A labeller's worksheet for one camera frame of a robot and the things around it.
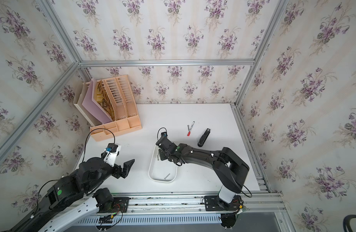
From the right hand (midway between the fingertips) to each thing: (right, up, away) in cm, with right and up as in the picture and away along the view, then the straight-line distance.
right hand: (164, 151), depth 87 cm
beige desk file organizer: (-28, +22, +15) cm, 39 cm away
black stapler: (+26, +7, +11) cm, 29 cm away
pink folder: (-43, +26, -2) cm, 50 cm away
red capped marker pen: (+17, +11, +17) cm, 26 cm away
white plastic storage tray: (-1, -10, -5) cm, 11 cm away
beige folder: (-48, +29, -7) cm, 56 cm away
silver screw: (+16, +14, +20) cm, 30 cm away
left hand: (-15, +2, -20) cm, 25 cm away
